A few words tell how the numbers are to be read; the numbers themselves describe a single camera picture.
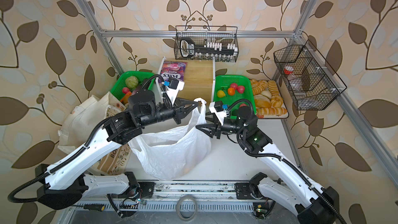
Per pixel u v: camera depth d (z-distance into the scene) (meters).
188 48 0.84
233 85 1.14
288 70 0.81
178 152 0.67
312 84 0.73
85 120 0.77
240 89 1.12
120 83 1.12
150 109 0.42
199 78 0.77
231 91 1.09
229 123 0.58
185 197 0.72
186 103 0.53
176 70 0.79
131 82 1.12
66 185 0.40
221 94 1.09
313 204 0.38
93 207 0.69
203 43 0.80
